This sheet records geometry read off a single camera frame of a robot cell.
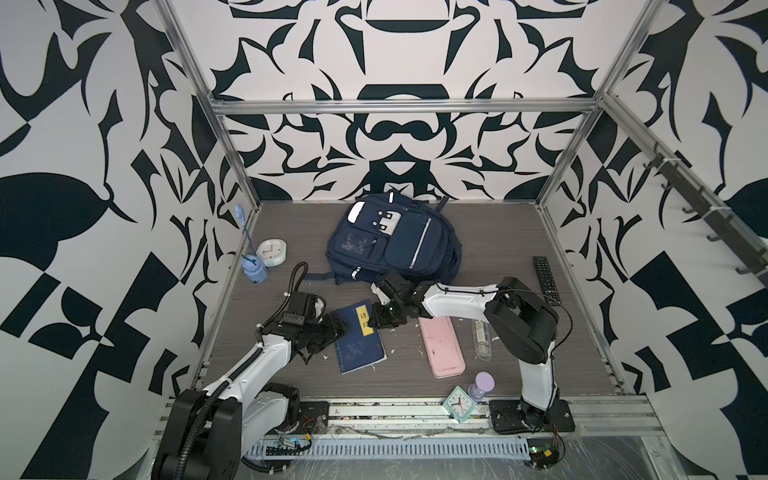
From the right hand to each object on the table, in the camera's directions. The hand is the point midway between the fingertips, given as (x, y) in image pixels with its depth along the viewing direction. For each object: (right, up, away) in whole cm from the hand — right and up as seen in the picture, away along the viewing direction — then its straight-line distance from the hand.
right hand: (368, 324), depth 88 cm
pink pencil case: (+21, -5, -5) cm, 22 cm away
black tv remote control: (+57, +10, +8) cm, 58 cm away
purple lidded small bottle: (+28, -9, -17) cm, 34 cm away
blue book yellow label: (-2, -5, -3) cm, 6 cm away
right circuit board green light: (+42, -25, -17) cm, 52 cm away
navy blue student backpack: (+6, +27, +17) cm, 32 cm away
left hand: (-7, 0, -2) cm, 7 cm away
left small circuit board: (-18, -25, -16) cm, 34 cm away
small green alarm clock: (+23, -16, -13) cm, 31 cm away
